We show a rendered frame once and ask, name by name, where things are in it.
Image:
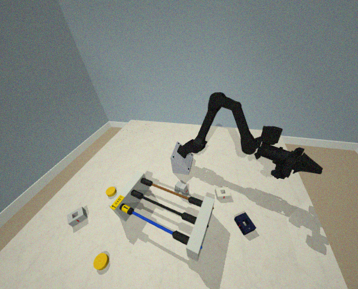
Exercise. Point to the yellow flat disc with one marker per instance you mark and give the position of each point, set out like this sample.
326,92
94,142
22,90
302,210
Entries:
110,191
101,261

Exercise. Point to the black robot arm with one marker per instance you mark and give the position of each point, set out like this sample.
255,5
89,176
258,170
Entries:
270,134

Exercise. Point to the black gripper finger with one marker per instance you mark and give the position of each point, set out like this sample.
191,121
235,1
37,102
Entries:
304,166
306,157

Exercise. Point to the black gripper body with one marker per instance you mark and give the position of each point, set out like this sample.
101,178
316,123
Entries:
288,159

